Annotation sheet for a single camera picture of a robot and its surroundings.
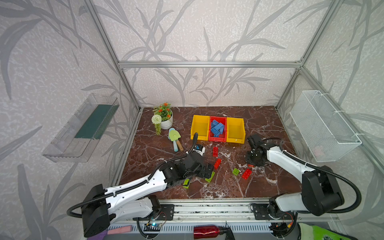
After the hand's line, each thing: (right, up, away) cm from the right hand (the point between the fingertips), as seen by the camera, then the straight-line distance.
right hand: (248, 156), depth 90 cm
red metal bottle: (-26, -28, -24) cm, 45 cm away
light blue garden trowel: (-47, +8, +9) cm, 48 cm away
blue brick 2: (-19, +14, +10) cm, 26 cm away
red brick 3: (-2, -9, -4) cm, 10 cm away
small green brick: (-8, -8, -3) cm, 12 cm away
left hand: (-25, 0, -14) cm, 28 cm away
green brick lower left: (-37, -13, -7) cm, 40 cm away
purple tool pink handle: (-74, -30, -23) cm, 83 cm away
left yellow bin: (-29, +19, +19) cm, 39 cm away
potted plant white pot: (-54, +24, +7) cm, 59 cm away
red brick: (-20, +2, +6) cm, 21 cm away
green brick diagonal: (-24, -11, -7) cm, 28 cm away
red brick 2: (-19, -4, -1) cm, 19 cm away
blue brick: (-20, +20, +15) cm, 32 cm away
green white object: (+21, -29, -22) cm, 42 cm away
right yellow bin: (-5, +15, +14) cm, 21 cm away
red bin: (-15, +10, +10) cm, 21 cm away
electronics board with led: (-52, -30, -18) cm, 63 cm away
